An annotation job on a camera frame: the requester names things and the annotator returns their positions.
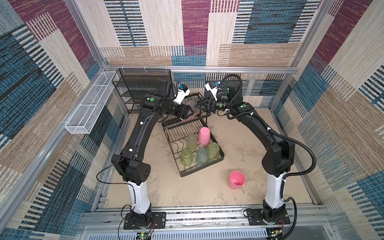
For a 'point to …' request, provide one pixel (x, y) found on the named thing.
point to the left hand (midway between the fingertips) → (188, 108)
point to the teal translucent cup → (202, 156)
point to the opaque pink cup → (237, 179)
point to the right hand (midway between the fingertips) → (197, 105)
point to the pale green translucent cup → (191, 142)
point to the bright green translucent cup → (214, 150)
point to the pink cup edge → (204, 135)
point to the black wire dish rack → (177, 131)
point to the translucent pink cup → (196, 112)
